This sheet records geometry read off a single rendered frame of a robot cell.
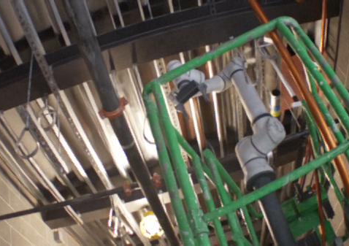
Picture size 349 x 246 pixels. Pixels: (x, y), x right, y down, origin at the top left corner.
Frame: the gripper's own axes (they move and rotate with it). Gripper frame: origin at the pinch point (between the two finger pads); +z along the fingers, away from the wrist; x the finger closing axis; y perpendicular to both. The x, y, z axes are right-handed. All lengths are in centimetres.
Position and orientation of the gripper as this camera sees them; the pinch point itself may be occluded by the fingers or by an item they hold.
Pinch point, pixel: (196, 106)
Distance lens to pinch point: 198.3
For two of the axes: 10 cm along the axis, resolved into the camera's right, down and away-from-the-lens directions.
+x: 7.3, -6.2, -2.9
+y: -5.9, -3.6, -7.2
